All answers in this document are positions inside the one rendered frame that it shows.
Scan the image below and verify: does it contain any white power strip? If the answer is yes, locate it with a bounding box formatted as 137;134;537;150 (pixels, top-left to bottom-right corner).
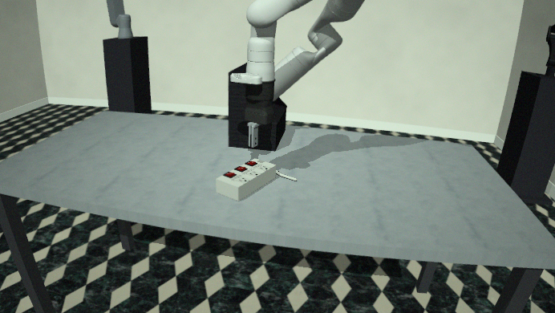
216;158;297;201

